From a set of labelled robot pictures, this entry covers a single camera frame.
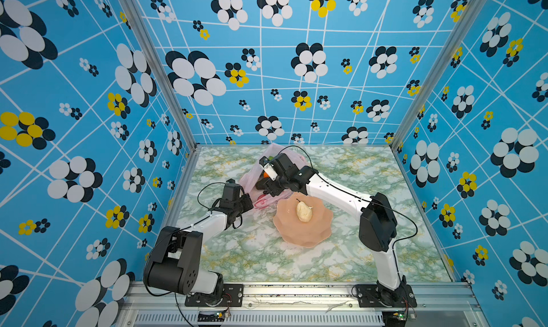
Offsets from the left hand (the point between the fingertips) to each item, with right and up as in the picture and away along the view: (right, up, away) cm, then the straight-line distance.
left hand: (252, 198), depth 93 cm
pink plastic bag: (-1, +8, -2) cm, 8 cm away
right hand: (+10, +9, -4) cm, 14 cm away
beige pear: (+23, -5, -6) cm, 24 cm away
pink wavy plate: (+22, -14, -7) cm, 27 cm away
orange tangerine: (+7, +11, -14) cm, 19 cm away
